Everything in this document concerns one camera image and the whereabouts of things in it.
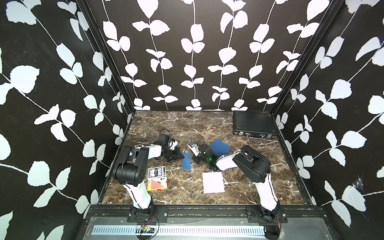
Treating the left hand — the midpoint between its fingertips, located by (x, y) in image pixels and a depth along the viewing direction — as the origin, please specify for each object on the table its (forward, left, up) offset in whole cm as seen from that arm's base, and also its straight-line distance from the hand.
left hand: (184, 154), depth 94 cm
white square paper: (-18, -16, -1) cm, 24 cm away
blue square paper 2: (+6, -24, -4) cm, 25 cm away
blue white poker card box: (-11, +18, 0) cm, 21 cm away
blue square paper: (-4, -1, -2) cm, 5 cm away
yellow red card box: (-17, +16, -1) cm, 23 cm away
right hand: (+5, -4, -1) cm, 6 cm away
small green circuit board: (-38, +18, -2) cm, 43 cm away
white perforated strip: (-40, +1, -1) cm, 40 cm away
